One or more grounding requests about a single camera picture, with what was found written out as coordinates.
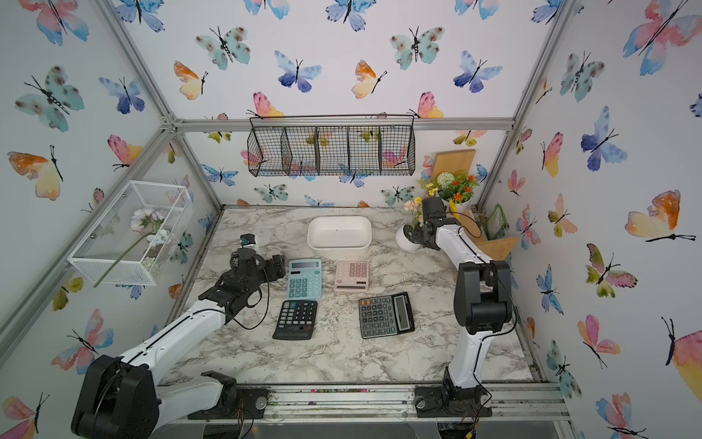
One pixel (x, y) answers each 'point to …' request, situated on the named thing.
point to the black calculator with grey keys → (386, 315)
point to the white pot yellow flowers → (405, 234)
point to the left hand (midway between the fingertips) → (276, 256)
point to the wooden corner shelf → (462, 161)
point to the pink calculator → (351, 275)
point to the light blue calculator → (304, 279)
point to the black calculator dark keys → (296, 320)
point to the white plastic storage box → (339, 232)
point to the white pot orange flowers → (456, 189)
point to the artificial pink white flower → (144, 219)
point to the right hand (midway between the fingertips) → (425, 232)
